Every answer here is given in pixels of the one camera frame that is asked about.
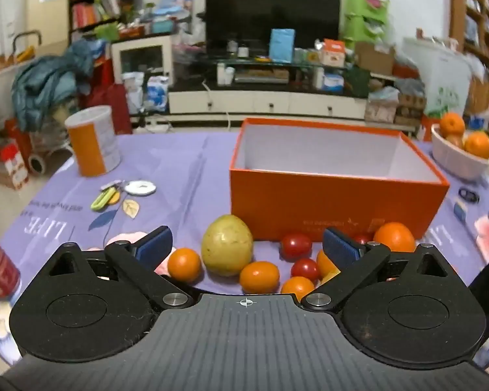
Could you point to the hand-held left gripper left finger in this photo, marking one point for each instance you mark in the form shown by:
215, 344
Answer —
157, 245

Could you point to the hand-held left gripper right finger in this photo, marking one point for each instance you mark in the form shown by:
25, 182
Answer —
342, 249

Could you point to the red cherry tomato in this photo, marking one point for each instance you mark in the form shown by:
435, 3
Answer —
296, 246
362, 238
305, 269

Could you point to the small orange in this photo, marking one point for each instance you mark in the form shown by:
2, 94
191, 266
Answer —
324, 266
184, 264
296, 287
393, 236
259, 277

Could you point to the orange cardboard box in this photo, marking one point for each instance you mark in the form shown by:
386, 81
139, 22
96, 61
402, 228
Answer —
330, 199

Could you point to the yellow-green pear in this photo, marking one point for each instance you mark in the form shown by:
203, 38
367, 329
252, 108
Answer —
227, 246

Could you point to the white round tag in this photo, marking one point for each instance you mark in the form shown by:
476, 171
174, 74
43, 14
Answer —
140, 188

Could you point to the small blue packet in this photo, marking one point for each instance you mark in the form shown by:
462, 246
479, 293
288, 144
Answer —
459, 210

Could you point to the purple floral tablecloth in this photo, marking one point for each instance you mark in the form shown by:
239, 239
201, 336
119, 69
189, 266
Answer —
179, 159

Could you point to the white and orange tin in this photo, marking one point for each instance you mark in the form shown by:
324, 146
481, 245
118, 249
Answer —
93, 142

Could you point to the white fruit bowl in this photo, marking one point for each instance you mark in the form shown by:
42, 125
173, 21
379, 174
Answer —
458, 162

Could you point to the large orange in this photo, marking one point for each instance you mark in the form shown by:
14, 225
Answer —
478, 144
452, 124

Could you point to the red bag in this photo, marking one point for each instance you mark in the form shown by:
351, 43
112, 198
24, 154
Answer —
110, 104

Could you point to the brown round fruit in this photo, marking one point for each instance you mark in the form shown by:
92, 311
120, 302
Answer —
455, 141

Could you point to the white and blue plastic bag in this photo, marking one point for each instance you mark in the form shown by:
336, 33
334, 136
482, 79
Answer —
159, 93

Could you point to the blue and white box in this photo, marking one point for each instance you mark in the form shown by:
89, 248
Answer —
333, 82

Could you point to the dark green bag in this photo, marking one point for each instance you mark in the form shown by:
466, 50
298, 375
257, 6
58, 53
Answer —
357, 82

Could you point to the white glass door cabinet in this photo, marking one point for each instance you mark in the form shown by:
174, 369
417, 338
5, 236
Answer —
142, 59

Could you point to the brown cardboard box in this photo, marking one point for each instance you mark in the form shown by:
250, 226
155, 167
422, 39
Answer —
375, 59

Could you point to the blue jacket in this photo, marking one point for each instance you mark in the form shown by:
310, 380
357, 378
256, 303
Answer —
51, 81

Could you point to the white and orange carton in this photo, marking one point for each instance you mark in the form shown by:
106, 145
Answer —
334, 53

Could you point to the light blue box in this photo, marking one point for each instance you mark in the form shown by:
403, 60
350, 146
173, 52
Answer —
282, 45

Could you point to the green storage rack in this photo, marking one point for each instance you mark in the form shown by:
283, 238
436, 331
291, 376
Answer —
364, 16

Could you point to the framed picture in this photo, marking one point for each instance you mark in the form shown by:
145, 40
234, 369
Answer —
177, 2

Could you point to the dark bookshelf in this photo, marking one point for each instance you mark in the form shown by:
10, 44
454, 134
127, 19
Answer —
97, 4

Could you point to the black television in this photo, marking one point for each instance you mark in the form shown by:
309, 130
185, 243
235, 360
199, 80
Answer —
273, 8

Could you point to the white air conditioner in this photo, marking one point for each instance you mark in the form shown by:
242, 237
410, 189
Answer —
45, 12

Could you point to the wooden shelf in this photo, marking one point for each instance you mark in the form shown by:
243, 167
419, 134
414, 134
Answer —
458, 12

